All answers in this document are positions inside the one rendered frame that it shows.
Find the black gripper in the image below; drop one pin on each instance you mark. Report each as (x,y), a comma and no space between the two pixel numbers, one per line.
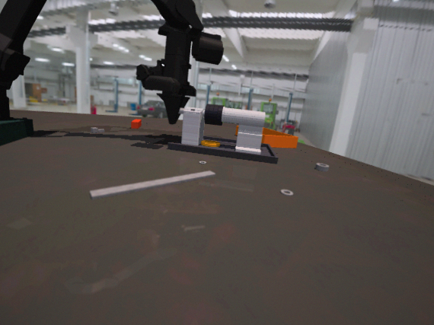
(174,85)

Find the grey flat bar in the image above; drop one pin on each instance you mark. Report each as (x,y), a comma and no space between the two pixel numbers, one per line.
(107,192)

